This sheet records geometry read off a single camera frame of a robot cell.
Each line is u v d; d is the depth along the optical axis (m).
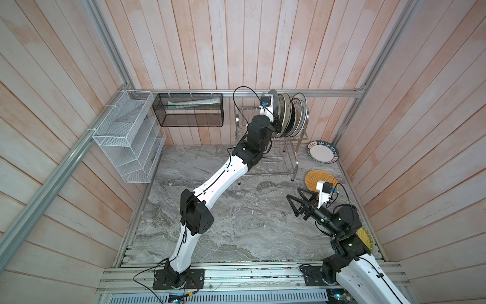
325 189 0.61
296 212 0.64
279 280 0.74
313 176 1.04
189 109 1.04
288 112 0.75
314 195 0.70
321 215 0.62
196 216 0.56
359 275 0.52
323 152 1.17
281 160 1.11
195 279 0.73
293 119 0.75
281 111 0.61
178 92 0.94
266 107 0.59
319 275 0.73
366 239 0.82
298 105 0.82
